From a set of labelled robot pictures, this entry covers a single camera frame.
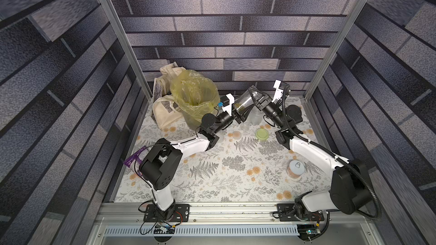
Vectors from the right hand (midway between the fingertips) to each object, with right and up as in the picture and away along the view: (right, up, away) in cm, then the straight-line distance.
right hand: (246, 89), depth 68 cm
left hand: (0, -4, 0) cm, 4 cm away
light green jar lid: (+14, -23, +32) cm, 42 cm away
